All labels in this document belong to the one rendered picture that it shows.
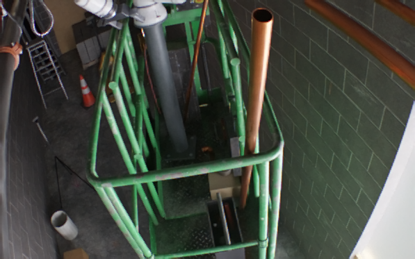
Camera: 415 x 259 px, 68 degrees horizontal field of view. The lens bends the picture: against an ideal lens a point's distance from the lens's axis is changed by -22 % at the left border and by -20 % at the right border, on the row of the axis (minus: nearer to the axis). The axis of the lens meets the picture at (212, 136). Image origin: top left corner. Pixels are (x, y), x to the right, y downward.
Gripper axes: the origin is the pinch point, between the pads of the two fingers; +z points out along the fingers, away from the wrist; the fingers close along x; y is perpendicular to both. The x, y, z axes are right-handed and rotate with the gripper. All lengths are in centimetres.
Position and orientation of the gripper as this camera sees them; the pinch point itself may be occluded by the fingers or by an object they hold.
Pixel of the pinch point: (129, 21)
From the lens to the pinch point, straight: 162.7
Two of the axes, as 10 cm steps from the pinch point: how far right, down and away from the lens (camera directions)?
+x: 8.9, -0.2, -4.5
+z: 4.5, 1.6, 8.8
